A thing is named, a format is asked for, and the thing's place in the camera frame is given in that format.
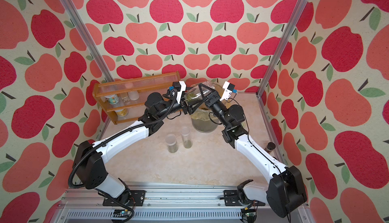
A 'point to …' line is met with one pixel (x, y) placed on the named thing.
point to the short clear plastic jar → (172, 145)
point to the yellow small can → (123, 112)
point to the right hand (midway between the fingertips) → (201, 91)
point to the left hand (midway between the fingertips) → (200, 97)
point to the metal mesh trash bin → (204, 119)
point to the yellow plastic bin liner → (202, 112)
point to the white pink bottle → (133, 95)
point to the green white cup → (113, 99)
